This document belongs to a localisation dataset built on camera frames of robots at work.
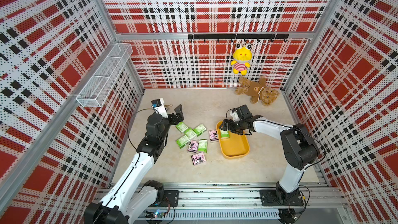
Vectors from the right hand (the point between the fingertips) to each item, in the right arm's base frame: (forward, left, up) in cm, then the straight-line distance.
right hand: (227, 128), depth 93 cm
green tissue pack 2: (0, +17, -3) cm, 17 cm away
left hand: (+1, +28, +21) cm, 35 cm away
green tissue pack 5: (-10, +15, -2) cm, 18 cm away
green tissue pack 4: (-7, +27, -3) cm, 28 cm away
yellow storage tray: (-9, -5, -4) cm, 11 cm away
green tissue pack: (+3, +29, -3) cm, 29 cm away
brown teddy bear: (+30, -24, +1) cm, 39 cm away
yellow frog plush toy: (+33, -9, +29) cm, 45 cm away
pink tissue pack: (-11, +21, -2) cm, 23 cm away
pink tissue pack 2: (-4, +8, -3) cm, 10 cm away
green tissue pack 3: (-2, +23, -3) cm, 23 cm away
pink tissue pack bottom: (-17, +17, -3) cm, 25 cm away
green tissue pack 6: (-3, +1, -3) cm, 4 cm away
